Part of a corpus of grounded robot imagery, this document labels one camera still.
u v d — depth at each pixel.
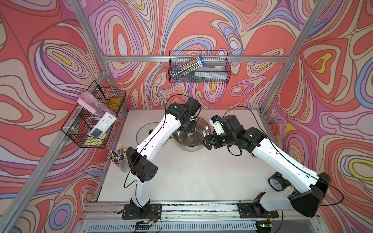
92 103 0.70
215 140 0.64
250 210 0.73
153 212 0.73
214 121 0.65
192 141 1.05
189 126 0.67
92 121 0.70
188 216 0.73
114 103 0.78
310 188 0.39
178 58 0.88
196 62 0.78
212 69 0.88
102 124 0.69
